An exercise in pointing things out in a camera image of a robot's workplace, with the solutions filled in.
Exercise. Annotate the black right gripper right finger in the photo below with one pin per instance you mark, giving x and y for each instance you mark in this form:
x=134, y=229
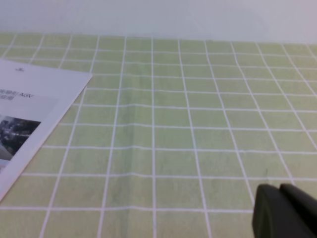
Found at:
x=304, y=205

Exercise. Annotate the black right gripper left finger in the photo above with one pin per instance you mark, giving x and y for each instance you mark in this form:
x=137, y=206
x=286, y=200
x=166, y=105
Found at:
x=274, y=216

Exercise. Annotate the green checkered tablecloth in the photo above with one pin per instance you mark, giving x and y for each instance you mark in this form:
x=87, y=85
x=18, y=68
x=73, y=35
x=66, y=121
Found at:
x=169, y=139

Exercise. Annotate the white illustrated book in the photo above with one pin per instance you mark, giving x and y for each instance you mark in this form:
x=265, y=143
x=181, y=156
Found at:
x=33, y=100

